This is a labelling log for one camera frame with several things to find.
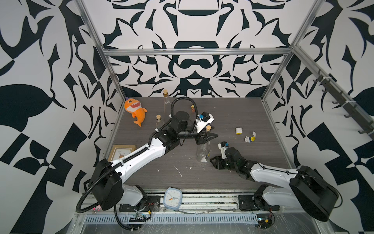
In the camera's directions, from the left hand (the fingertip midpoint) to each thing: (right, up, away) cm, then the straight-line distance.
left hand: (214, 127), depth 69 cm
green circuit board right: (+25, -45, +2) cm, 51 cm away
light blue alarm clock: (-20, -35, +4) cm, 40 cm away
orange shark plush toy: (-50, +12, +36) cm, 63 cm away
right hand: (+2, -20, +18) cm, 27 cm away
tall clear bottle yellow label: (-4, -13, +8) cm, 16 cm away
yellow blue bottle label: (+22, -5, +31) cm, 38 cm away
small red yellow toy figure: (-8, +10, +39) cm, 41 cm away
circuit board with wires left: (-34, -42, -1) cm, 54 cm away
